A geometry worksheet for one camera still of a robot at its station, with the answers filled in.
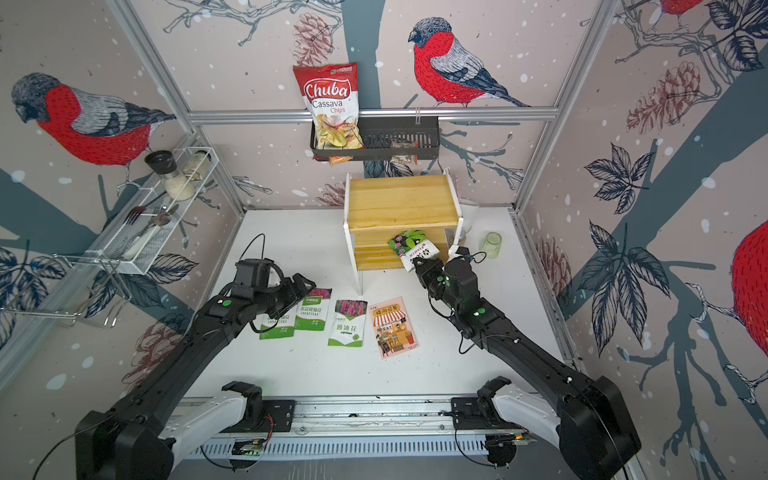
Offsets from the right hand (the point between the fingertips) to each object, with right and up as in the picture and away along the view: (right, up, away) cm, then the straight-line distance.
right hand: (410, 256), depth 78 cm
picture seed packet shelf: (-4, -22, +10) cm, 25 cm away
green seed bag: (-30, -18, +14) cm, 38 cm away
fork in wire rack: (-67, +11, -7) cm, 68 cm away
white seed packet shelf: (+1, +3, +5) cm, 6 cm away
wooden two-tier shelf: (-8, +13, -3) cm, 16 cm away
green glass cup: (+31, +2, +25) cm, 40 cm away
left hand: (-27, -8, +2) cm, 28 cm away
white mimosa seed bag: (-18, -21, +11) cm, 30 cm away
